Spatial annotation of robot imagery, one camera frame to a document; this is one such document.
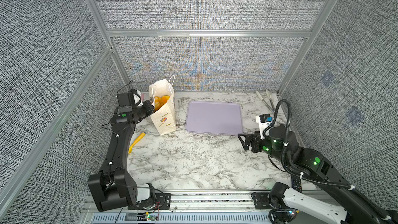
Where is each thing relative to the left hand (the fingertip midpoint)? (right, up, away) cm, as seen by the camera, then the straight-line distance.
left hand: (154, 105), depth 81 cm
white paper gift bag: (0, +8, +17) cm, 19 cm away
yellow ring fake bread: (-1, +1, +11) cm, 11 cm away
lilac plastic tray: (+34, -8, +27) cm, 44 cm away
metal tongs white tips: (+76, -2, +28) cm, 81 cm away
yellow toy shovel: (-11, -18, +14) cm, 25 cm away
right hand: (+44, -12, -14) cm, 48 cm away
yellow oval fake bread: (+3, +5, +15) cm, 16 cm away
